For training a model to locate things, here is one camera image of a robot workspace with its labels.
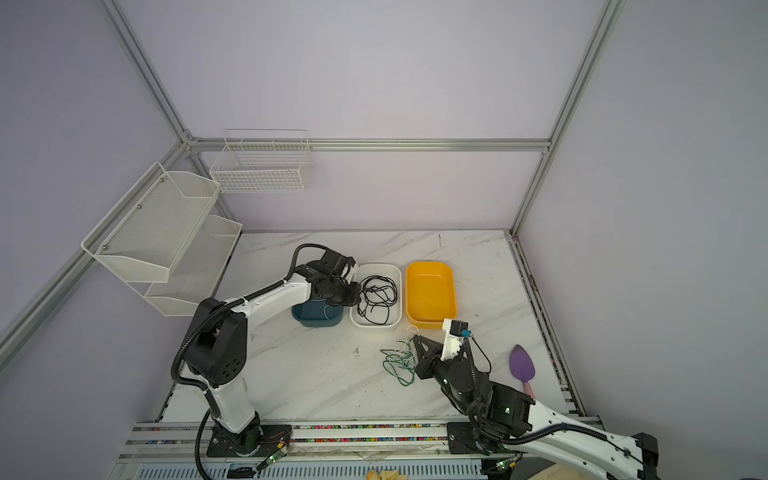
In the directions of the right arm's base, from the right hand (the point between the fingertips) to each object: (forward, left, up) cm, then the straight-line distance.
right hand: (410, 340), depth 70 cm
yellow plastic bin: (+26, -8, -19) cm, 33 cm away
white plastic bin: (+32, +5, -14) cm, 36 cm away
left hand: (+18, +15, -10) cm, 26 cm away
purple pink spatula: (+2, -34, -21) cm, 40 cm away
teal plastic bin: (+17, +29, -17) cm, 38 cm away
